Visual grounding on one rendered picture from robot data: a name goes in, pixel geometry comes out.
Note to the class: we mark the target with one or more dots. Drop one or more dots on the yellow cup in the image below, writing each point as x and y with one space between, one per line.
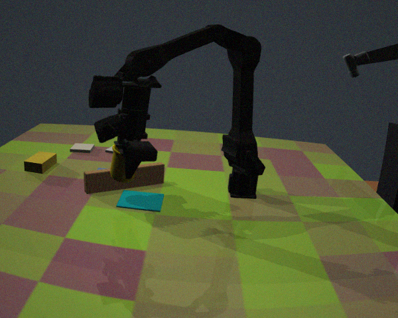
117 169

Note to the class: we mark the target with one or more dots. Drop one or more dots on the yellow flat block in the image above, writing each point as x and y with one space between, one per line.
40 162

